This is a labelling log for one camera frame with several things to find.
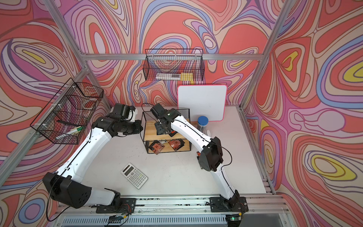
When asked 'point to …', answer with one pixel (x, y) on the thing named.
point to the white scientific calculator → (133, 175)
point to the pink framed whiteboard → (208, 100)
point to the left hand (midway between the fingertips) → (144, 128)
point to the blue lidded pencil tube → (202, 121)
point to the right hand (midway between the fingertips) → (165, 130)
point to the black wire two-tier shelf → (150, 135)
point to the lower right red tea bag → (176, 144)
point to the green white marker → (72, 132)
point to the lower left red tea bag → (156, 147)
